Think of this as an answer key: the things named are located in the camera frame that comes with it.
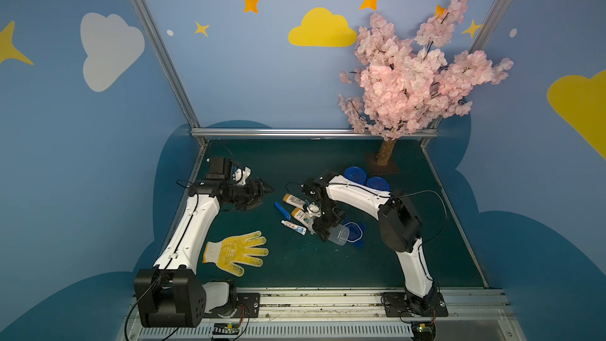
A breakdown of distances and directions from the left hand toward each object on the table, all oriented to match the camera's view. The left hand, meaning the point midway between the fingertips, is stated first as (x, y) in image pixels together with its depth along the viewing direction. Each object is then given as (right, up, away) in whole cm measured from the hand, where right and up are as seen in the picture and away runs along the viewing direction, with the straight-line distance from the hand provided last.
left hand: (269, 192), depth 79 cm
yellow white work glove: (-14, -23, +6) cm, 27 cm away
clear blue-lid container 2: (+33, +5, +15) cm, 36 cm away
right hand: (+23, -15, +8) cm, 29 cm away
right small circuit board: (+50, -43, -6) cm, 66 cm away
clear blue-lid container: (+24, -14, -1) cm, 28 cm away
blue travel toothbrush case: (+4, -10, +16) cm, 20 cm away
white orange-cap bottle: (+12, -12, +13) cm, 22 cm away
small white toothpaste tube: (+10, -16, +12) cm, 22 cm away
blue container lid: (+32, -17, +12) cm, 38 cm away
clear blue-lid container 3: (+40, +3, +10) cm, 42 cm away
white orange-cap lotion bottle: (+7, -6, +19) cm, 21 cm away
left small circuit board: (-13, -42, -7) cm, 44 cm away
